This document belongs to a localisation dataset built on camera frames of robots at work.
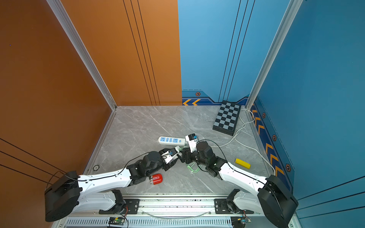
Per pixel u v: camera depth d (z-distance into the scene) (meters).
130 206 0.74
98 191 0.49
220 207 0.72
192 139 0.70
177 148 0.69
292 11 0.71
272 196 0.40
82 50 0.86
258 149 0.95
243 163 0.89
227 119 1.07
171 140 0.96
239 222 0.71
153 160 0.59
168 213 0.73
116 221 0.72
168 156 0.66
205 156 0.61
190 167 0.86
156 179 0.80
